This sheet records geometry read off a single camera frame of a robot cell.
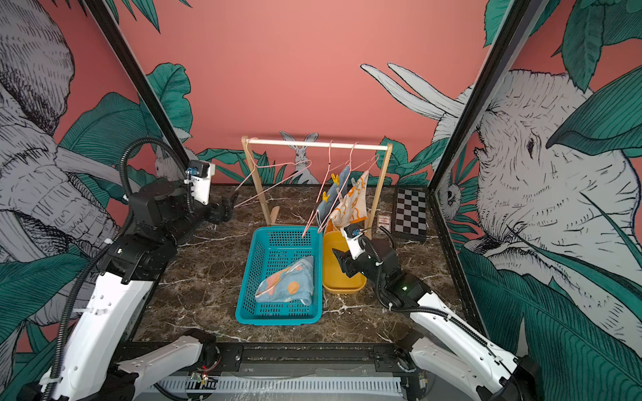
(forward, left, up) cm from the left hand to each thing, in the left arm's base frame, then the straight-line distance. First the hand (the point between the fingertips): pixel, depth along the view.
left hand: (224, 184), depth 62 cm
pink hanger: (+44, -27, -43) cm, 67 cm away
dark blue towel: (+10, -27, -22) cm, 36 cm away
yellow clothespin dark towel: (+11, -26, -18) cm, 34 cm away
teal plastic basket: (+5, -5, -42) cm, 43 cm away
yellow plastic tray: (-8, -28, -40) cm, 50 cm away
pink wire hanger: (+17, -7, -9) cm, 21 cm away
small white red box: (+17, -52, -42) cm, 69 cm away
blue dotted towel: (-11, -14, -38) cm, 42 cm away
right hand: (-6, -30, -19) cm, 36 cm away
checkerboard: (+19, -64, -40) cm, 77 cm away
